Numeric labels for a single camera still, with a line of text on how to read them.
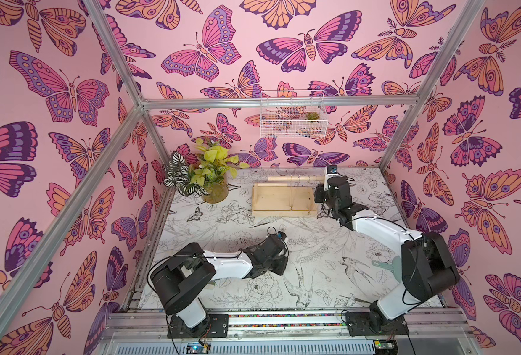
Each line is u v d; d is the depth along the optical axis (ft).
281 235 2.66
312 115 3.05
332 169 2.52
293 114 3.15
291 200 3.13
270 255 2.28
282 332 2.39
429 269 1.47
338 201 2.25
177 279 1.48
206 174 3.00
